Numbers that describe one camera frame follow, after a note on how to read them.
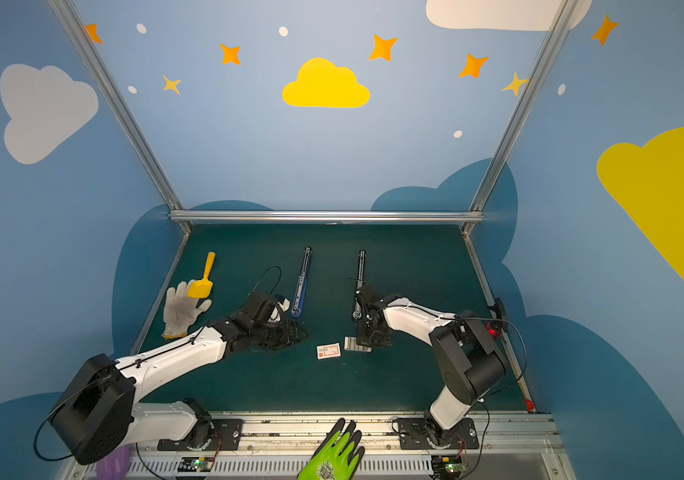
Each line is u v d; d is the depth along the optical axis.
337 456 0.71
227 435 0.75
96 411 0.41
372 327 0.78
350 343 0.90
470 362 0.46
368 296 0.75
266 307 0.68
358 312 0.96
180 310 0.96
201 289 1.02
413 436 0.74
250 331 0.66
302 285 1.02
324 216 1.07
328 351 0.88
